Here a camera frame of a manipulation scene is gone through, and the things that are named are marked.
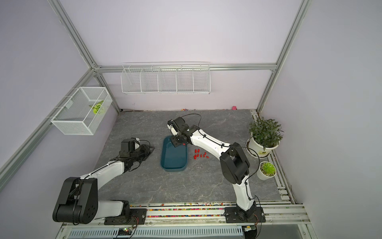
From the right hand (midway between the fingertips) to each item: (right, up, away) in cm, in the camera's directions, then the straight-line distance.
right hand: (175, 138), depth 89 cm
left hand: (-13, -7, 0) cm, 14 cm away
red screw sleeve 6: (+20, -13, +5) cm, 24 cm away
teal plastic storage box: (-1, -13, 0) cm, 13 cm away
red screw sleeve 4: (+16, -12, +7) cm, 21 cm away
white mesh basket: (-51, +15, -7) cm, 53 cm away
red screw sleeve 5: (+18, -12, +7) cm, 23 cm away
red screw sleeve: (+13, -9, +8) cm, 18 cm away
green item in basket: (-42, +18, -8) cm, 47 cm away
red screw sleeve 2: (+12, -13, +5) cm, 18 cm away
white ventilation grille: (+29, -43, -19) cm, 55 cm away
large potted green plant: (+51, +2, -8) cm, 52 cm away
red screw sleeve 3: (+14, -12, +7) cm, 20 cm away
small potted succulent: (+51, -17, -10) cm, 55 cm away
